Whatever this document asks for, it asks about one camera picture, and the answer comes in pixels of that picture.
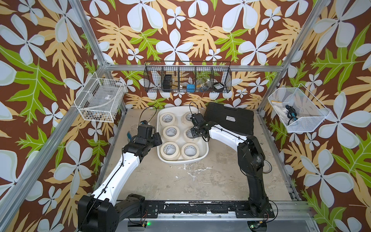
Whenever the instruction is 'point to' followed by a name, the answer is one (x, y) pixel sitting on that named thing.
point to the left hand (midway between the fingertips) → (157, 135)
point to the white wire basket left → (101, 100)
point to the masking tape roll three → (170, 151)
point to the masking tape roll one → (167, 119)
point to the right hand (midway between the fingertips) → (195, 130)
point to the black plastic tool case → (239, 120)
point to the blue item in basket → (191, 88)
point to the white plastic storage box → (178, 111)
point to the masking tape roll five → (188, 134)
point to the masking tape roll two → (171, 132)
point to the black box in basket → (167, 81)
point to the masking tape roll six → (190, 151)
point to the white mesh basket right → (298, 110)
